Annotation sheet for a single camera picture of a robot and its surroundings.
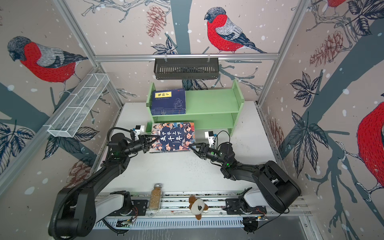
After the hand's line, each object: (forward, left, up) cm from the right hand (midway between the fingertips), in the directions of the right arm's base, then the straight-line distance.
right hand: (188, 150), depth 74 cm
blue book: (+17, +6, +13) cm, 22 cm away
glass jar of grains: (-19, +16, -14) cm, 28 cm away
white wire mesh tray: (+12, +60, +15) cm, 63 cm away
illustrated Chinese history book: (+7, +8, +2) cm, 11 cm away
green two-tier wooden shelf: (+20, -10, +9) cm, 24 cm away
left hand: (+3, +16, +4) cm, 17 cm away
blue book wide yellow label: (+15, +16, +12) cm, 25 cm away
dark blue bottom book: (+23, +12, +14) cm, 30 cm away
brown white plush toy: (-22, -5, -16) cm, 27 cm away
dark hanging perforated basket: (+58, +6, +12) cm, 60 cm away
